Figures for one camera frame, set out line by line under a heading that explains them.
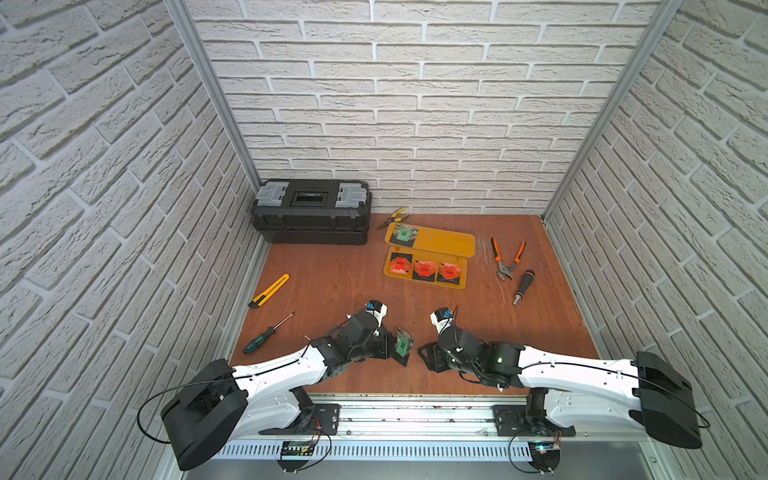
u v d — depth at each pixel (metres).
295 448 0.73
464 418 0.76
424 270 1.03
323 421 0.74
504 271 1.03
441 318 1.91
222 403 0.37
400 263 1.03
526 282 0.98
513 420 0.74
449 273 1.00
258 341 0.85
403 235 0.95
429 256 1.03
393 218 1.18
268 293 0.96
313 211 0.98
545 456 0.69
